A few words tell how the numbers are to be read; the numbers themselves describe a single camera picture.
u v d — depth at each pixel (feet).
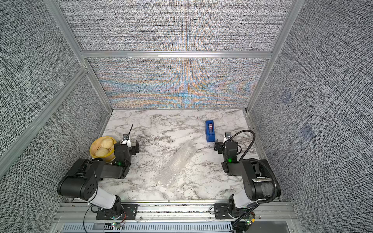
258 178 1.52
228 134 2.63
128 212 2.41
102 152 2.94
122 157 2.30
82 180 1.50
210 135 3.19
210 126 3.29
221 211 2.40
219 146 2.75
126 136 2.60
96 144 3.12
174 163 2.74
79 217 2.43
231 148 2.39
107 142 3.09
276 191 1.42
